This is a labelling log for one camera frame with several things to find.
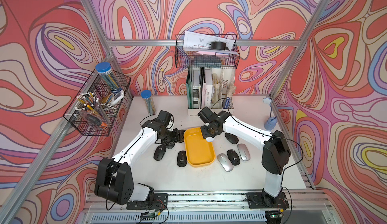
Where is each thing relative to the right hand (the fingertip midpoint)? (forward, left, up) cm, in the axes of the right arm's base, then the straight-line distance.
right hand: (209, 136), depth 86 cm
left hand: (-3, +16, +2) cm, 17 cm away
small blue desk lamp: (+10, -41, -5) cm, 43 cm away
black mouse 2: (-6, +30, -7) cm, 31 cm away
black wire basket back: (+48, +9, +21) cm, 54 cm away
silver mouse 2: (-12, -9, -9) cm, 18 cm away
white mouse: (-3, 0, +1) cm, 3 cm away
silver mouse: (-7, -20, -8) cm, 23 cm away
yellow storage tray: (-6, +6, -8) cm, 12 cm away
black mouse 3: (-10, +16, -8) cm, 21 cm away
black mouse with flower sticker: (-10, -14, -8) cm, 19 cm away
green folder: (+23, +10, +19) cm, 32 cm away
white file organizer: (+32, -6, +8) cm, 34 cm away
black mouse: (-5, +16, +10) cm, 19 cm away
